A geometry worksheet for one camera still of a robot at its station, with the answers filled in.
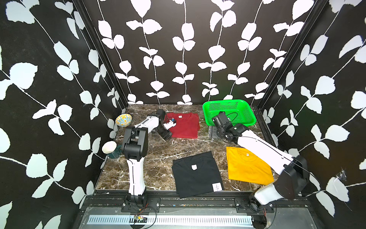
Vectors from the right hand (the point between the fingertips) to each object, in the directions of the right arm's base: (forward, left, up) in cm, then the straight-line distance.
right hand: (214, 128), depth 84 cm
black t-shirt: (-21, +10, -19) cm, 30 cm away
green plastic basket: (+31, -26, -18) cm, 45 cm away
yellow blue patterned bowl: (+20, +67, -16) cm, 72 cm away
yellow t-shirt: (-15, -19, -18) cm, 31 cm away
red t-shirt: (+15, +16, -17) cm, 28 cm away
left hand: (+8, +32, -16) cm, 37 cm away
